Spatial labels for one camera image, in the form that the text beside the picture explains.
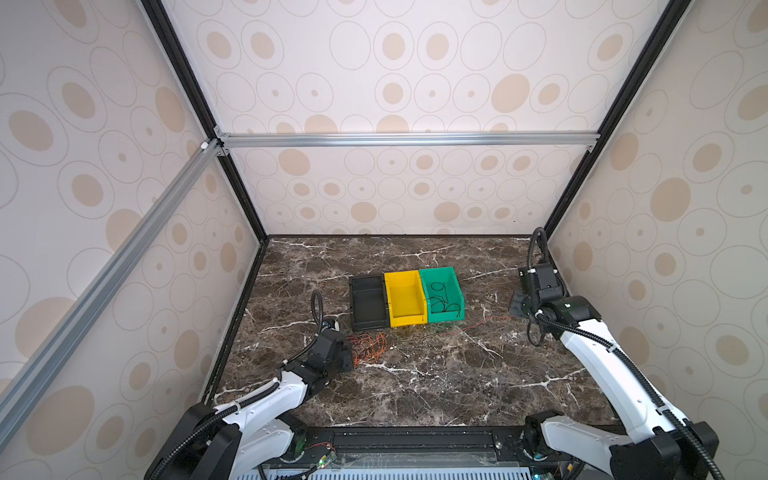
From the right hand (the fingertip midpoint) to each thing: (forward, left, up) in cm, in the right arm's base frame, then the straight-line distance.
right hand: (525, 299), depth 80 cm
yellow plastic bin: (+12, +31, -19) cm, 38 cm away
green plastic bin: (+11, +18, -17) cm, 27 cm away
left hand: (-6, +46, -15) cm, 49 cm away
